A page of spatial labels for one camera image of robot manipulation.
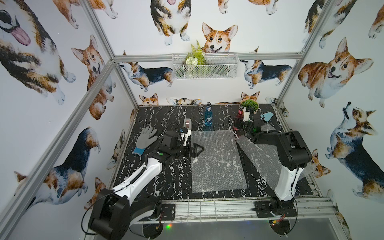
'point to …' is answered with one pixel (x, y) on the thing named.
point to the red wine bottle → (238, 119)
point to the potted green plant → (249, 102)
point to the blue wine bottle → (208, 115)
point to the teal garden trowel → (267, 116)
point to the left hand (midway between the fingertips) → (200, 146)
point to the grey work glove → (145, 138)
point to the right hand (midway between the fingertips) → (236, 116)
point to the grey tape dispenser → (187, 123)
